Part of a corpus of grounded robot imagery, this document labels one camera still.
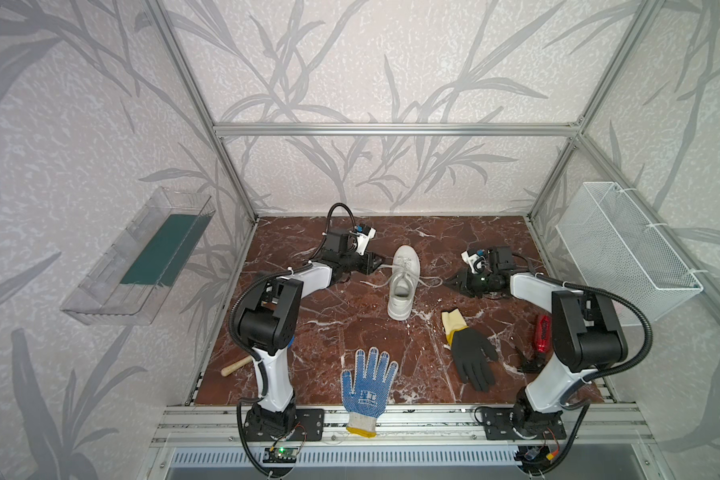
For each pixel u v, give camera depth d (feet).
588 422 2.46
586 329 1.58
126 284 2.07
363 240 2.85
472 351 2.78
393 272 3.08
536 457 2.42
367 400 2.53
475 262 2.86
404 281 3.01
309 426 2.41
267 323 1.69
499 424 2.41
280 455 2.35
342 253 2.64
